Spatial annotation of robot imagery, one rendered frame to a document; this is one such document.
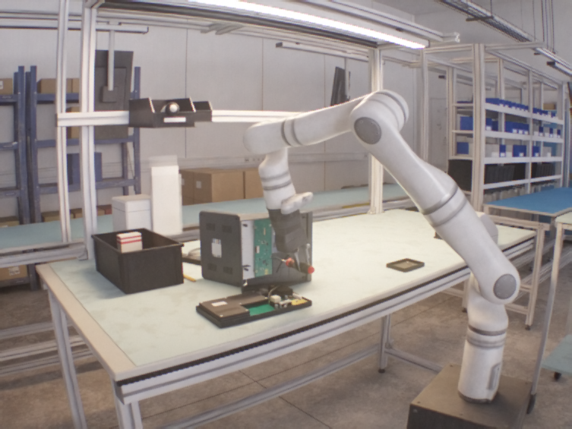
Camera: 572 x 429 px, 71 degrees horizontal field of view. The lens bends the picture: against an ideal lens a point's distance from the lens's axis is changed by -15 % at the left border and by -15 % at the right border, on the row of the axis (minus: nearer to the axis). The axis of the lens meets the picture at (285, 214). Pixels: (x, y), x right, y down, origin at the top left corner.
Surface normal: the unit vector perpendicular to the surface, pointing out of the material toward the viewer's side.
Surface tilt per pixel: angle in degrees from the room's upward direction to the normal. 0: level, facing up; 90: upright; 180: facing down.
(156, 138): 90
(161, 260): 90
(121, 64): 98
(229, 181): 90
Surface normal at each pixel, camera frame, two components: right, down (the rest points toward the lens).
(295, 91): 0.63, 0.13
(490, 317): -0.04, -0.88
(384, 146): -0.46, 0.58
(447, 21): -0.77, 0.11
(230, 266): -0.53, 0.15
